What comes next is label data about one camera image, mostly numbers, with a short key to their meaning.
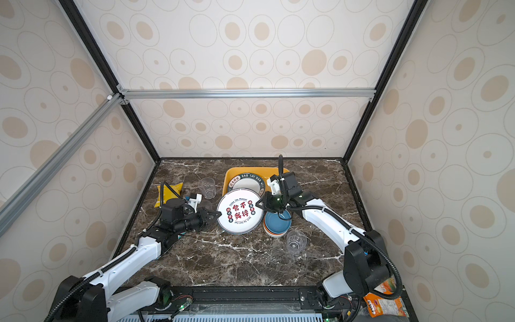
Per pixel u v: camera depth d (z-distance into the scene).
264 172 1.20
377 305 0.70
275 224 0.87
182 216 0.68
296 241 0.87
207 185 1.04
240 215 0.80
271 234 0.84
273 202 0.72
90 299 0.40
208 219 0.75
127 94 0.90
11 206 0.51
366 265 0.42
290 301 0.74
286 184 0.64
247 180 1.06
